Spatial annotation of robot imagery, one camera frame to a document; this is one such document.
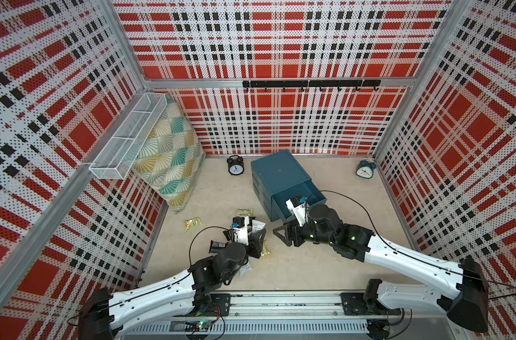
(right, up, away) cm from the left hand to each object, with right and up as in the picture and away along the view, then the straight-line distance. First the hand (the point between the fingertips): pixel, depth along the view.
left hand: (264, 229), depth 76 cm
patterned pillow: (-38, +26, +10) cm, 48 cm away
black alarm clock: (-16, +25, +33) cm, 44 cm away
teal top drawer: (+6, +8, -1) cm, 10 cm away
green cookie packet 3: (0, -10, +8) cm, 13 cm away
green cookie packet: (-9, +3, +20) cm, 22 cm away
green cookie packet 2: (-32, -1, +15) cm, 36 cm away
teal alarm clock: (+52, +23, +31) cm, 65 cm away
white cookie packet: (-7, -16, +5) cm, 19 cm away
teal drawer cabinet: (+5, +19, +8) cm, 21 cm away
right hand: (+7, +1, -6) cm, 9 cm away
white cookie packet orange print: (-2, +2, -3) cm, 4 cm away
